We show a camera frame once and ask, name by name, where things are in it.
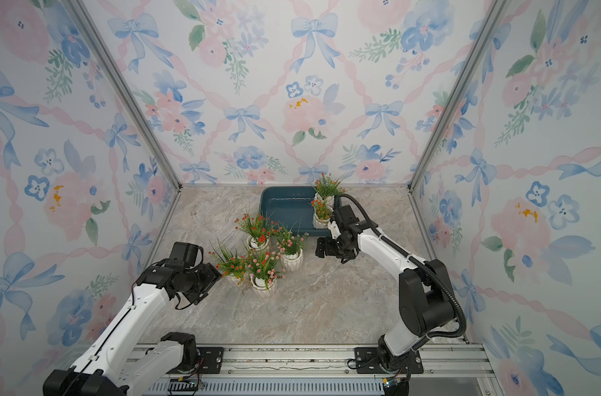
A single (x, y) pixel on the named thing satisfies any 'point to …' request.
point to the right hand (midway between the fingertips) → (324, 243)
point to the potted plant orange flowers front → (322, 214)
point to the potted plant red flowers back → (260, 228)
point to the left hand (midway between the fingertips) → (219, 279)
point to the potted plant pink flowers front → (263, 272)
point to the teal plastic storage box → (292, 205)
